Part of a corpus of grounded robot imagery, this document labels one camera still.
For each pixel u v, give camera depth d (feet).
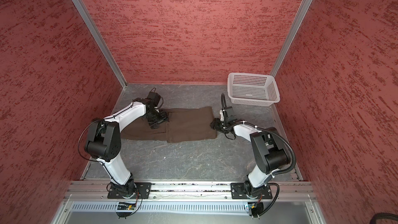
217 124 2.78
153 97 2.55
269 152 1.54
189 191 2.49
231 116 2.48
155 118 2.62
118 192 2.25
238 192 2.43
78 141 2.65
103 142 1.59
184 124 3.26
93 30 2.89
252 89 3.86
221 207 4.30
